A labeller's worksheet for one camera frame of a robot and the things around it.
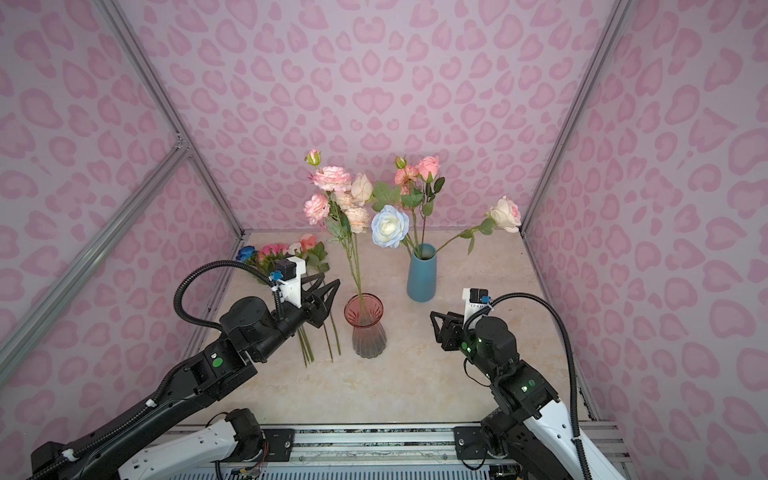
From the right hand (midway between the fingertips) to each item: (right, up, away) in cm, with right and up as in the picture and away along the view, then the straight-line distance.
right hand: (437, 315), depth 71 cm
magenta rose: (-53, +16, +37) cm, 66 cm away
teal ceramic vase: (-2, +9, +17) cm, 19 cm away
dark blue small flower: (-63, +15, +35) cm, 74 cm away
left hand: (-23, +10, -8) cm, 27 cm away
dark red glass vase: (-18, -10, +19) cm, 28 cm away
